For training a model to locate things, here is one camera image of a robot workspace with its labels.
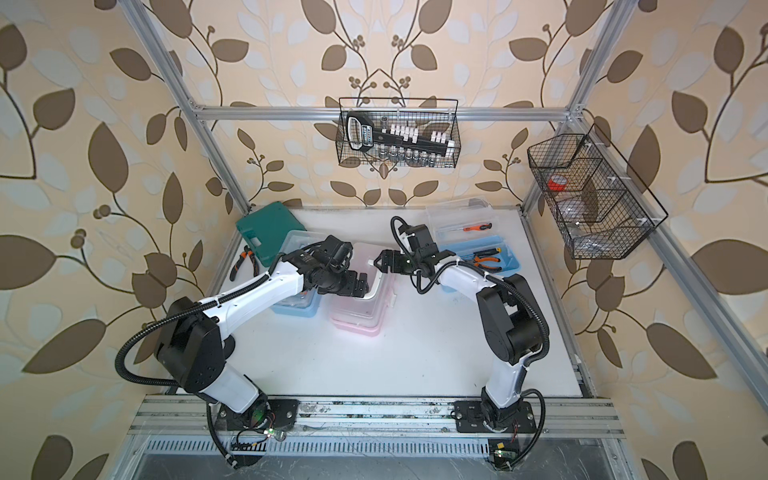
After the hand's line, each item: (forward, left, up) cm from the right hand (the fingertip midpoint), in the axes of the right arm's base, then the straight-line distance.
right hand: (386, 263), depth 93 cm
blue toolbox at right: (+18, -22, 0) cm, 28 cm away
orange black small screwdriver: (+15, -32, -1) cm, 35 cm away
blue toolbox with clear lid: (-12, +23, -2) cm, 26 cm away
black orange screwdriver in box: (+8, -35, -7) cm, 37 cm away
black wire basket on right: (-3, -55, +24) cm, 60 cm away
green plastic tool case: (+20, +44, -3) cm, 49 cm away
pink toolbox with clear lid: (-18, +6, +3) cm, 19 cm away
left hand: (-9, +10, +2) cm, 13 cm away
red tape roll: (+9, -48, +23) cm, 54 cm away
